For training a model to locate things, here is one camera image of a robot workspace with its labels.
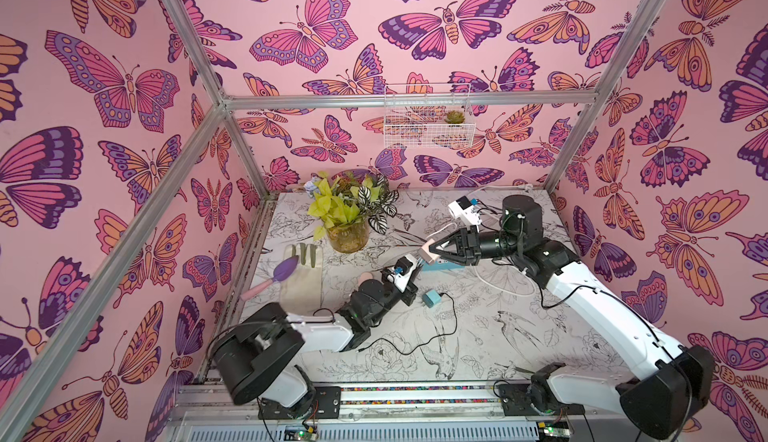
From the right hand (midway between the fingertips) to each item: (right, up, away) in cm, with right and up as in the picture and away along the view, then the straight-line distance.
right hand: (436, 251), depth 63 cm
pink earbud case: (-18, -12, +31) cm, 38 cm away
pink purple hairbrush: (-45, -11, +34) cm, 58 cm away
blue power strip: (+2, -9, +34) cm, 35 cm away
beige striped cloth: (-37, -17, +29) cm, 50 cm away
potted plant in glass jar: (-22, +11, +28) cm, 37 cm away
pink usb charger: (-2, -1, -1) cm, 2 cm away
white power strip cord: (+18, -9, +34) cm, 40 cm away
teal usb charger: (+3, -17, +26) cm, 32 cm away
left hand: (-1, -5, +15) cm, 16 cm away
